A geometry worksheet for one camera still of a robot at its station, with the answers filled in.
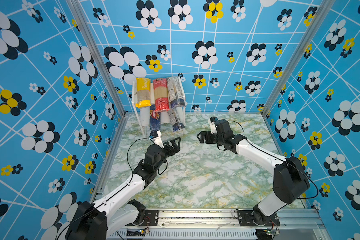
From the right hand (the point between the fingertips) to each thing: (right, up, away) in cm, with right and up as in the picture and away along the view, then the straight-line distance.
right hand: (204, 135), depth 88 cm
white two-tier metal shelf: (-40, +13, +9) cm, 43 cm away
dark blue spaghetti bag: (-30, +10, +3) cm, 32 cm away
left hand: (-16, -2, -10) cm, 19 cm away
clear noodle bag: (-16, +12, +5) cm, 21 cm away
